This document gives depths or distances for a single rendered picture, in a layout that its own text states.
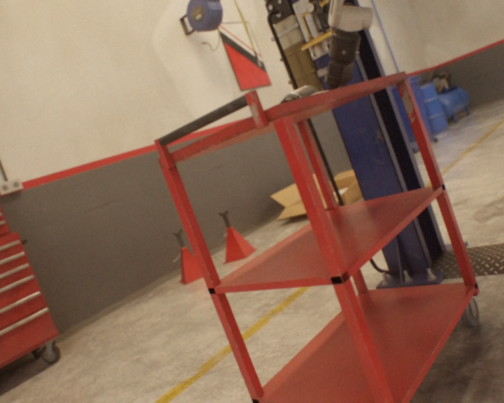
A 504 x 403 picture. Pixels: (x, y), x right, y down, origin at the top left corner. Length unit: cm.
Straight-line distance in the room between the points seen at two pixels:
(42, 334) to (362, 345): 236
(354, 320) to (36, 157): 318
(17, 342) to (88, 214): 129
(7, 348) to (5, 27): 248
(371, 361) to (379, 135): 123
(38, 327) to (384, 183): 218
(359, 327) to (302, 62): 151
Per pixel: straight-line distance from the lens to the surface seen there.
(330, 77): 146
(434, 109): 849
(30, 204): 377
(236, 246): 393
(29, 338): 311
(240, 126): 104
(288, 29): 232
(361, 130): 214
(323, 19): 212
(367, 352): 108
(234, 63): 554
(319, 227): 99
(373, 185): 218
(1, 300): 308
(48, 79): 414
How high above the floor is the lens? 80
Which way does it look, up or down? 3 degrees down
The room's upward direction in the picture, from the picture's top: 21 degrees counter-clockwise
